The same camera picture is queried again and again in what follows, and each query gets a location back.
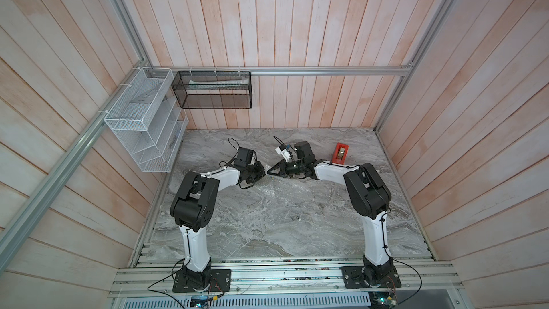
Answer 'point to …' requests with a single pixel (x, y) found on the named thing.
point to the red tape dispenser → (340, 154)
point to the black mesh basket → (214, 89)
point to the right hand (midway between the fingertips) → (268, 172)
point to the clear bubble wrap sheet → (268, 191)
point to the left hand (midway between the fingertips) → (267, 174)
